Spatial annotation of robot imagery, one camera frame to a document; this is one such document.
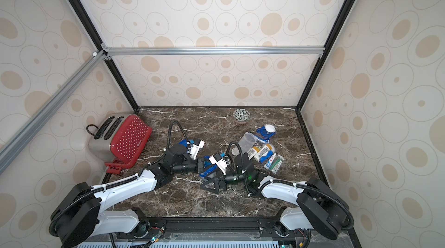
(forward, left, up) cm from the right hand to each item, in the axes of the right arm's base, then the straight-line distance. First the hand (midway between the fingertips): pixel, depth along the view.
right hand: (209, 181), depth 72 cm
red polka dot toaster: (+19, +46, +3) cm, 50 cm away
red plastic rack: (+10, +52, -12) cm, 54 cm away
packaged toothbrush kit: (+17, -33, -14) cm, 39 cm away
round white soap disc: (+40, -31, -13) cm, 52 cm away
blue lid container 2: (+30, -17, -15) cm, 37 cm away
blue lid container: (+6, +1, 0) cm, 6 cm away
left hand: (+6, -3, +1) cm, 7 cm away
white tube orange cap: (+25, -28, -13) cm, 40 cm away
